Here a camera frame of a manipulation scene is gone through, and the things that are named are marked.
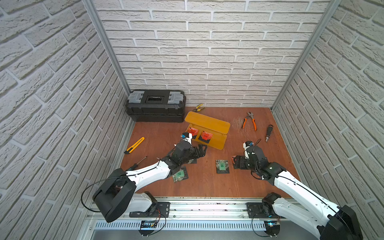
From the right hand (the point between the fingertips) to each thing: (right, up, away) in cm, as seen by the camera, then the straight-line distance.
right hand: (240, 159), depth 84 cm
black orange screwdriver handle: (+27, +15, +21) cm, 37 cm away
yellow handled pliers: (-26, +32, +34) cm, 53 cm away
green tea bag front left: (-34, -10, +1) cm, 35 cm away
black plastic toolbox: (-53, +33, +16) cm, 65 cm away
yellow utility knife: (-67, +6, +14) cm, 68 cm away
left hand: (-21, +8, -1) cm, 22 cm away
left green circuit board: (-49, -30, -11) cm, 59 cm away
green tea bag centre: (-27, -3, +7) cm, 28 cm away
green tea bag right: (-10, -6, +4) cm, 12 cm away
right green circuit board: (+12, -29, -13) cm, 34 cm away
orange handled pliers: (+17, +26, +30) cm, 44 cm away
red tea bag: (-19, +11, +17) cm, 28 cm away
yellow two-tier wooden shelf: (-19, +16, +8) cm, 27 cm away
